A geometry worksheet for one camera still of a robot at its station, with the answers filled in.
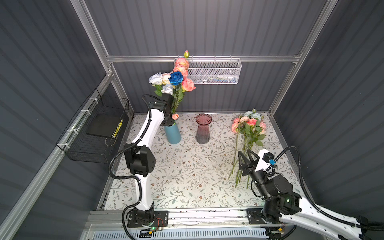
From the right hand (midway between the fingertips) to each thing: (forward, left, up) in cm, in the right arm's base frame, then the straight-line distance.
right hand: (245, 153), depth 66 cm
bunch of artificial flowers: (+32, -15, -22) cm, 41 cm away
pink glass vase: (+31, +18, -25) cm, 44 cm away
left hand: (+26, +41, -8) cm, 49 cm away
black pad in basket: (+16, +69, +2) cm, 71 cm away
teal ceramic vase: (+23, +37, -16) cm, 46 cm away
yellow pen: (+13, +62, +2) cm, 63 cm away
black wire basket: (+9, +71, +2) cm, 72 cm away
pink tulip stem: (+20, +33, +3) cm, 39 cm away
